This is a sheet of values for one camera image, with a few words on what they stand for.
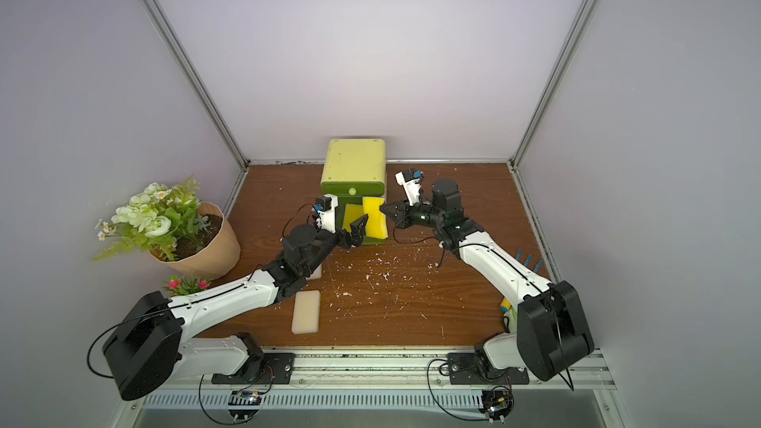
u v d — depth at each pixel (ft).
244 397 2.34
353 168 2.97
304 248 1.96
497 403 2.29
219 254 2.60
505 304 2.70
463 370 2.38
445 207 2.00
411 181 2.31
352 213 2.93
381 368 2.44
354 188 2.87
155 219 2.16
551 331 1.34
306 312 2.64
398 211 2.26
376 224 2.54
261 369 2.23
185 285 2.30
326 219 2.23
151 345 1.34
